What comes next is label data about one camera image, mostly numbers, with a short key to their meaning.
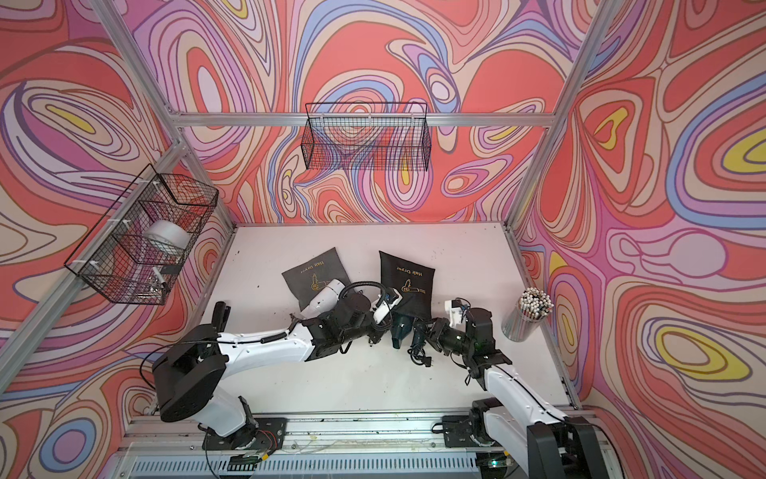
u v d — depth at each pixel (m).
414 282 0.91
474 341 0.66
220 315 0.91
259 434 0.72
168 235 0.74
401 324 0.78
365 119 0.87
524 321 0.81
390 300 0.69
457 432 0.74
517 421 0.50
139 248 0.78
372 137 0.96
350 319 0.62
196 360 0.50
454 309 0.80
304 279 1.04
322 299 0.91
